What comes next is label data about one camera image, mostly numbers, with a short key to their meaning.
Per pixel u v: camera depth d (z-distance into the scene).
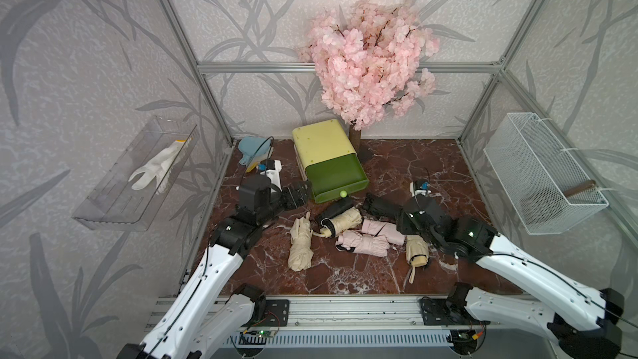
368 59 0.74
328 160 0.85
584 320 0.39
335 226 0.87
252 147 1.17
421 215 0.51
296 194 0.63
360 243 0.83
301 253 0.81
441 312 0.74
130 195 0.64
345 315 0.75
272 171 0.64
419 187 0.63
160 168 0.64
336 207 0.93
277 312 0.73
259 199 0.51
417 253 0.80
